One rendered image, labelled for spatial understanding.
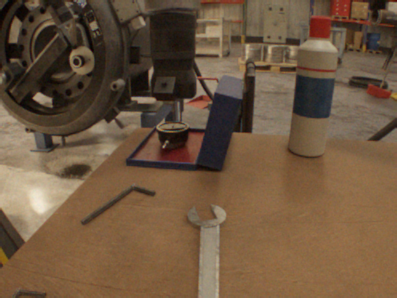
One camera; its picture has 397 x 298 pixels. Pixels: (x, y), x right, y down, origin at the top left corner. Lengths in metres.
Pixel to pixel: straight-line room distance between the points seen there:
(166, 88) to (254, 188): 0.19
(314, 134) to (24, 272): 0.44
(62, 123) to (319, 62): 1.11
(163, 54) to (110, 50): 0.72
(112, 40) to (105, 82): 0.17
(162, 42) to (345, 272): 0.39
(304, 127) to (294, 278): 0.28
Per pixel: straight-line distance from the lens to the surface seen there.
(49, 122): 1.39
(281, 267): 0.29
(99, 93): 1.22
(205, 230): 0.31
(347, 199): 0.41
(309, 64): 0.47
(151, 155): 0.48
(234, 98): 0.39
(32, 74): 1.36
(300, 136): 0.50
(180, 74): 0.48
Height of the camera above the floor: 0.67
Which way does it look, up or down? 23 degrees down
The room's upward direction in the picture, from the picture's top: straight up
